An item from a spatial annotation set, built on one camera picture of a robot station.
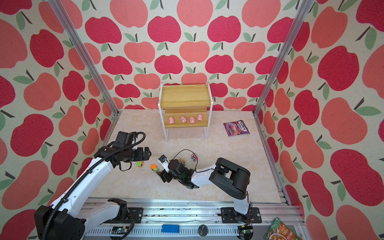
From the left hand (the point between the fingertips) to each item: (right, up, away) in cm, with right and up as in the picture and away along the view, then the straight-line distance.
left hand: (146, 154), depth 80 cm
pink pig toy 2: (+25, +19, +13) cm, 34 cm away
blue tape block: (+15, -33, -10) cm, 38 cm away
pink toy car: (+26, -4, +13) cm, 30 cm away
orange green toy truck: (+2, -10, +8) cm, 13 cm away
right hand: (+9, -8, +6) cm, 13 cm away
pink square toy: (+20, +20, +13) cm, 31 cm away
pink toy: (+12, +19, +12) cm, 26 cm away
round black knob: (+30, -29, -18) cm, 45 cm away
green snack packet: (+66, -33, -11) cm, 75 cm away
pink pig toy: (+30, +21, +13) cm, 39 cm away
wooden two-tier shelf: (+23, +27, -1) cm, 35 cm away
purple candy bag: (+58, +14, +27) cm, 65 cm away
